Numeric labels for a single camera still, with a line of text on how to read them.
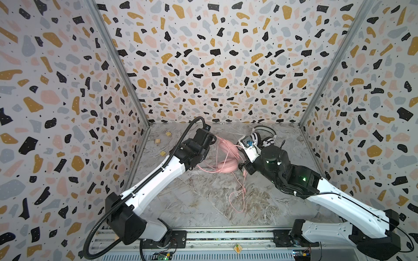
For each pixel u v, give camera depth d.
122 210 0.38
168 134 1.16
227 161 0.82
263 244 0.73
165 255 0.70
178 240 0.73
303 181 0.44
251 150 0.52
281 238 0.74
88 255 0.35
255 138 1.03
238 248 0.71
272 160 0.44
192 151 0.53
